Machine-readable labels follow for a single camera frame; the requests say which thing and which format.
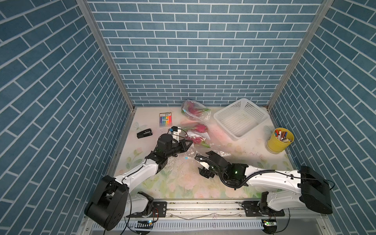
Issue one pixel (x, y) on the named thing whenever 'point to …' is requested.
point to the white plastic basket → (240, 118)
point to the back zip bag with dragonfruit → (191, 107)
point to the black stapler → (145, 133)
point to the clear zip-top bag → (200, 134)
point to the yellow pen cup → (280, 138)
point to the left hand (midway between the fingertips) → (196, 143)
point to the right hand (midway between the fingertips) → (204, 160)
